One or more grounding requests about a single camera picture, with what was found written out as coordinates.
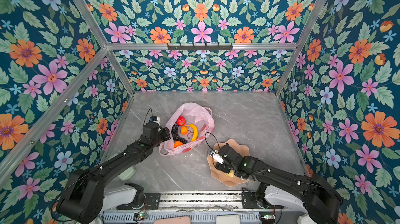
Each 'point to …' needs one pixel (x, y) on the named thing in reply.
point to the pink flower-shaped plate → (220, 176)
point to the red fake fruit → (180, 121)
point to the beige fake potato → (231, 174)
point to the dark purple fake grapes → (174, 131)
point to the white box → (228, 219)
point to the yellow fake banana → (195, 131)
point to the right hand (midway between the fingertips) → (219, 155)
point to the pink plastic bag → (195, 114)
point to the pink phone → (185, 220)
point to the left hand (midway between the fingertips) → (171, 126)
